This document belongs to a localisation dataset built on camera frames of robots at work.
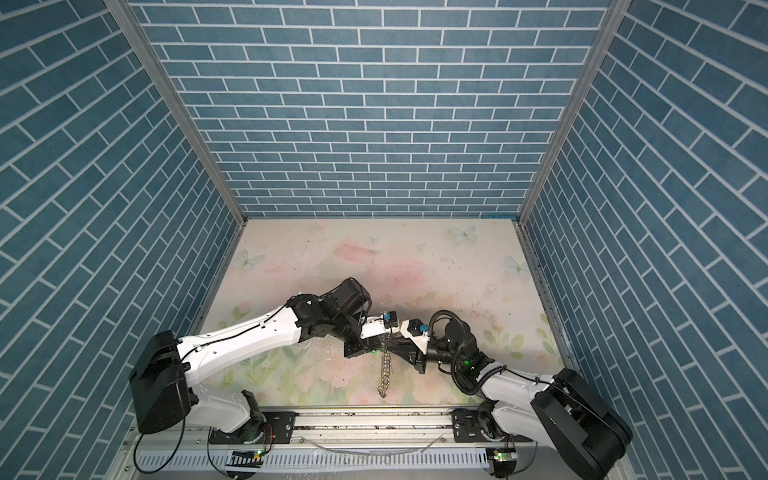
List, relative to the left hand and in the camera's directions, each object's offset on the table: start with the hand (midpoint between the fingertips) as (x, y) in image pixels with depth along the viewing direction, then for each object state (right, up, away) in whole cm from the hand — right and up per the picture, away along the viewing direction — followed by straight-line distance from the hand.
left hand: (379, 343), depth 76 cm
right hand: (+3, 0, +1) cm, 3 cm away
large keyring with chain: (+2, -9, +7) cm, 12 cm away
